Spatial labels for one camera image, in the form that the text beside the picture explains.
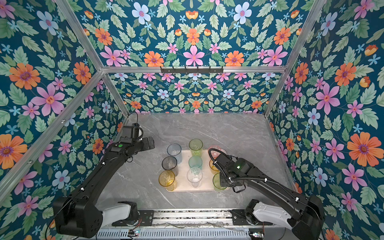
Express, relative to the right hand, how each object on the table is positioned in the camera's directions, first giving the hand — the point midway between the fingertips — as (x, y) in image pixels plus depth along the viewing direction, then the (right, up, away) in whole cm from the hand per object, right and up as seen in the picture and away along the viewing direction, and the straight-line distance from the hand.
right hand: (224, 182), depth 75 cm
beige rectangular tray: (-22, -5, +10) cm, 25 cm away
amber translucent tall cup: (-32, -1, +9) cm, 33 cm away
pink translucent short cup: (-6, +17, -12) cm, 21 cm away
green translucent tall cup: (-15, +17, +10) cm, 25 cm away
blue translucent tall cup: (-28, +14, +15) cm, 35 cm away
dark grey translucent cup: (-30, +7, +11) cm, 33 cm away
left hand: (-42, +22, +6) cm, 47 cm away
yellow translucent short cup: (-5, +4, +7) cm, 9 cm away
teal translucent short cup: (-15, +8, +15) cm, 23 cm away
